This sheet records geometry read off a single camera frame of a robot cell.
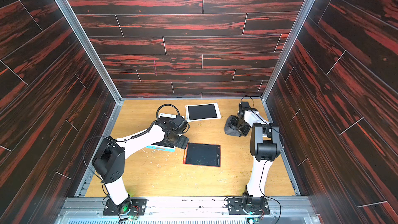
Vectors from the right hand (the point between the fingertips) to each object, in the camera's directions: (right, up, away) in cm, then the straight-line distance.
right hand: (238, 128), depth 102 cm
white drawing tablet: (-24, +11, +10) cm, 28 cm away
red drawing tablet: (-25, -14, -11) cm, 31 cm away
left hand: (-36, -7, -13) cm, 39 cm away
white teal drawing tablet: (-49, -10, -10) cm, 51 cm away
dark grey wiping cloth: (-7, -1, -5) cm, 9 cm away
